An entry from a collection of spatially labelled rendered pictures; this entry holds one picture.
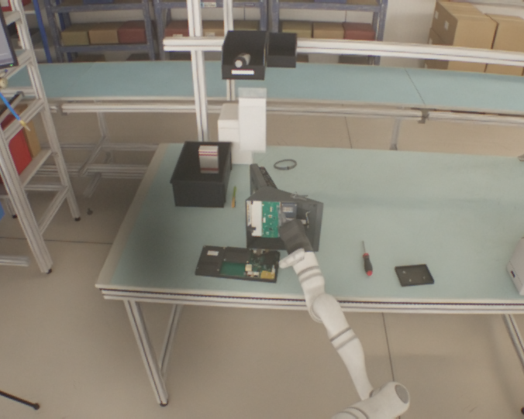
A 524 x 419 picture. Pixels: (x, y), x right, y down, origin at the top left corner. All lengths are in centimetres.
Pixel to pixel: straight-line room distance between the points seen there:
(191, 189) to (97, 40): 389
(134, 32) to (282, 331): 373
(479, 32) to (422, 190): 297
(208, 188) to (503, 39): 370
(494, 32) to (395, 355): 330
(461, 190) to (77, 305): 220
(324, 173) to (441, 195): 49
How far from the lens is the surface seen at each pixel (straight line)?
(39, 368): 267
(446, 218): 180
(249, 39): 180
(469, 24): 464
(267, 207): 143
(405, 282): 149
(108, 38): 535
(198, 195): 169
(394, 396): 125
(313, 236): 150
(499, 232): 182
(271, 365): 243
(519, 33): 487
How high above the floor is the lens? 205
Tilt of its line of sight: 38 degrees down
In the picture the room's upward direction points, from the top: straight up
